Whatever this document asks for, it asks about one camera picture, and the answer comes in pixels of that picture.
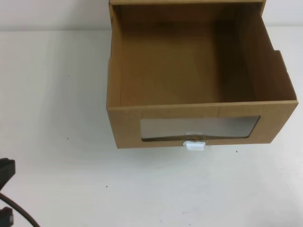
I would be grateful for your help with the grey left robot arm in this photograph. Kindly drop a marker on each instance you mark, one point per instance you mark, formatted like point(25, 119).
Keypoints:
point(7, 170)

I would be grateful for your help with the white drawer handle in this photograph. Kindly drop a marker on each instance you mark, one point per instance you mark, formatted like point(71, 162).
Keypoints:
point(194, 145)

